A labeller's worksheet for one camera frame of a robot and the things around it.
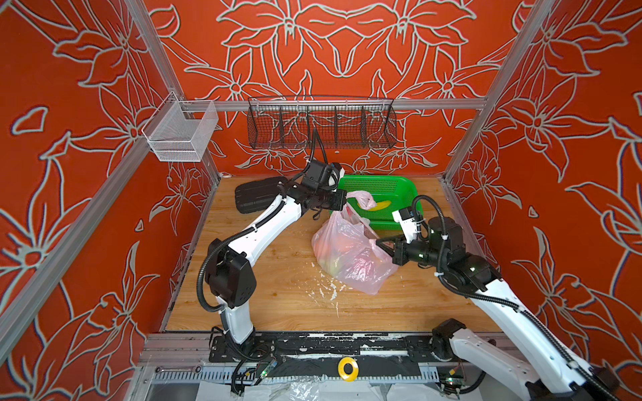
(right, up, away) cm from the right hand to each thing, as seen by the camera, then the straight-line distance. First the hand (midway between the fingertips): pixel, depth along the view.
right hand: (377, 238), depth 69 cm
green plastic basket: (+18, +14, +49) cm, 54 cm away
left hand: (-8, +12, +11) cm, 18 cm away
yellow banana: (+9, +8, +32) cm, 34 cm away
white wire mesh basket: (-70, +37, +24) cm, 82 cm away
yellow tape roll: (-8, -39, -1) cm, 40 cm away
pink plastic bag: (-7, -5, +10) cm, 14 cm away
